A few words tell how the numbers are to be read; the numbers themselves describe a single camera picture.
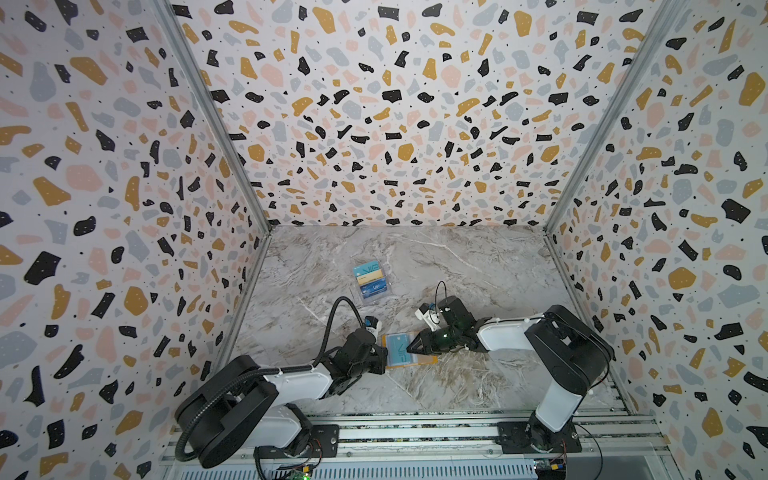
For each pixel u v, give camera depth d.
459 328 0.75
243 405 0.42
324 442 0.73
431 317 0.84
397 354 0.88
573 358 0.48
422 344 0.83
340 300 0.72
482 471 0.78
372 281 1.00
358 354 0.67
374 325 0.80
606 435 0.76
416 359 0.87
